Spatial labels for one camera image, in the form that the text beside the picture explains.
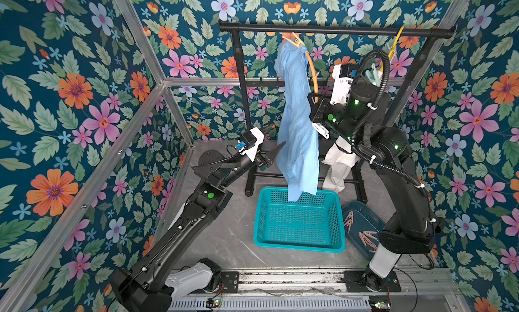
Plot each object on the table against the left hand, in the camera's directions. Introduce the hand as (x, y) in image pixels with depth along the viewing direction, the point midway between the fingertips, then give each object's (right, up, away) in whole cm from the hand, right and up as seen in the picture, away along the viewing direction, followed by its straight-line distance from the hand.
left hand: (274, 134), depth 53 cm
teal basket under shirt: (+17, -35, +35) cm, 53 cm away
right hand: (+12, +13, +1) cm, 18 cm away
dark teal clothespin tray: (+40, -37, +36) cm, 65 cm away
